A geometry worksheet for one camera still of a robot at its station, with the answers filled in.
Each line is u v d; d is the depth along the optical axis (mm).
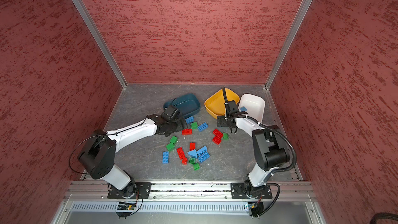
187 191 756
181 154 852
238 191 740
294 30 893
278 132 448
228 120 699
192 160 823
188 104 1100
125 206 725
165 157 835
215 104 1086
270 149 469
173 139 894
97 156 445
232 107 760
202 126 970
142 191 746
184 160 820
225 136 915
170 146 870
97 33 899
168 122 694
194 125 955
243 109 1039
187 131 924
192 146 878
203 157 852
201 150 852
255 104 1069
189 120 976
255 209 727
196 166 806
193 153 847
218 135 920
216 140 900
